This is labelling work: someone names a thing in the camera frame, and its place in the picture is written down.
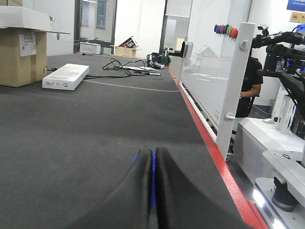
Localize white printer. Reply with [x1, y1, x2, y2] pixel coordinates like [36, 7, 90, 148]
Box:
[80, 42, 102, 54]

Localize blue wall sign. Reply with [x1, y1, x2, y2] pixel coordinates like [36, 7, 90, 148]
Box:
[286, 0, 305, 11]

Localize white papers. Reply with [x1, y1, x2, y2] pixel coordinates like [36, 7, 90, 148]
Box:
[122, 65, 163, 73]

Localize whiteboard with white post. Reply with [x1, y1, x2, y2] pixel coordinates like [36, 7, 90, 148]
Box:
[180, 0, 255, 163]

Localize open cardboard box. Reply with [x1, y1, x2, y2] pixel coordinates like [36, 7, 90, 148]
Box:
[110, 45, 142, 58]

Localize large brown cardboard box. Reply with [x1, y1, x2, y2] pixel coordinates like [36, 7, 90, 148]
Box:
[0, 26, 48, 88]

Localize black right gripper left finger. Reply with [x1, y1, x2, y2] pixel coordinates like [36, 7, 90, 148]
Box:
[66, 149, 155, 229]

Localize person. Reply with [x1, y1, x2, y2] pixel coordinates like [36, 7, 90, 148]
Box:
[235, 57, 264, 118]

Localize large white flat carton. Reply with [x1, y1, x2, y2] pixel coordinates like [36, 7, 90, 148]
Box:
[0, 6, 72, 34]

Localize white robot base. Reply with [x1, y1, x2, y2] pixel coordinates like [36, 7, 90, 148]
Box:
[233, 83, 305, 229]

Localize black device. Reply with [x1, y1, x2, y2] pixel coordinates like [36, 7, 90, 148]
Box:
[146, 52, 171, 70]

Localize black rubber foot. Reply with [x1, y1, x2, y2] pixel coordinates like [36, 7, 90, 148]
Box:
[271, 177, 300, 212]

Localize black robot arms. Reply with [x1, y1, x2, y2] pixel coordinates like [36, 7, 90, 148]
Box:
[251, 23, 305, 113]

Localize yellow wall sign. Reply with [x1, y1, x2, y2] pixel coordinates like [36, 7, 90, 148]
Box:
[290, 11, 305, 23]

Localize white box with black edge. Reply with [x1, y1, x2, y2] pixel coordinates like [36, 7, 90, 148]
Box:
[181, 41, 194, 59]

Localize white flat box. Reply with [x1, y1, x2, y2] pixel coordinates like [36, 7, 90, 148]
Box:
[42, 63, 90, 91]

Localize black cable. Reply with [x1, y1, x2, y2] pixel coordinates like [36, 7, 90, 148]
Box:
[82, 58, 150, 79]

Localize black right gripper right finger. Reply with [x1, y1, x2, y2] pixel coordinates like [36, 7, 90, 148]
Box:
[156, 147, 253, 229]

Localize red and black box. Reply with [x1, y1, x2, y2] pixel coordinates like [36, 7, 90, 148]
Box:
[118, 36, 140, 48]

